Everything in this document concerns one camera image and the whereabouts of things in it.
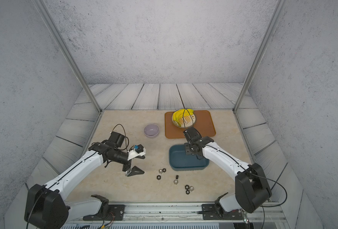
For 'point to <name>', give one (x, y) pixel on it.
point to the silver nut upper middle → (160, 171)
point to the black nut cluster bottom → (187, 192)
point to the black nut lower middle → (158, 177)
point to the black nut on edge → (177, 177)
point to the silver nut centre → (175, 182)
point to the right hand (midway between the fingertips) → (192, 147)
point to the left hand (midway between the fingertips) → (143, 163)
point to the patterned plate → (188, 122)
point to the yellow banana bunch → (178, 114)
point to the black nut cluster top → (186, 187)
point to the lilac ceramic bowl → (151, 130)
